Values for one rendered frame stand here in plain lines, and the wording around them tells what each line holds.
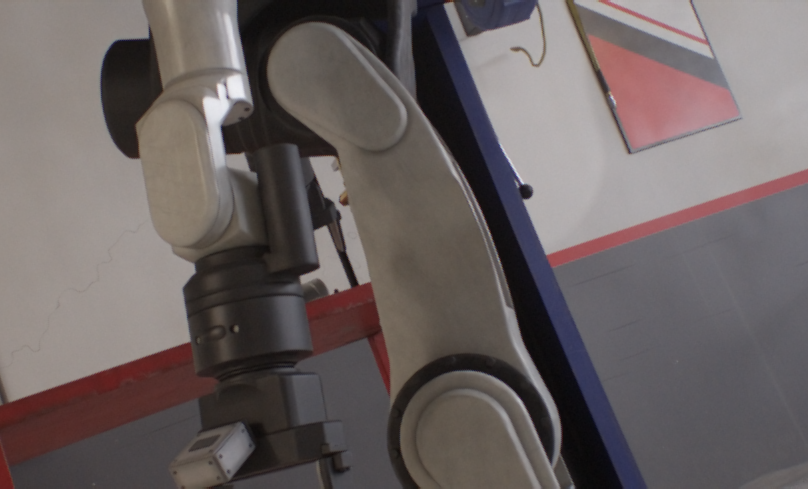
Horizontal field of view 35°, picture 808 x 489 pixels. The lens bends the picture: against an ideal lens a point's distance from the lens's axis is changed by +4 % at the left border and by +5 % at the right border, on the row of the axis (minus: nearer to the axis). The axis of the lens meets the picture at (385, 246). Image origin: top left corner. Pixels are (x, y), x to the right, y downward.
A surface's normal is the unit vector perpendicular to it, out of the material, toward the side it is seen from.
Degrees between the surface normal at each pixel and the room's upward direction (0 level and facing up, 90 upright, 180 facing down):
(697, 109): 90
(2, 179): 90
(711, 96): 90
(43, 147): 90
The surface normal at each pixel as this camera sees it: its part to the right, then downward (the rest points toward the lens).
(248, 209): 0.83, -0.27
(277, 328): 0.49, -0.28
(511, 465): -0.18, -0.10
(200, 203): -0.53, -0.07
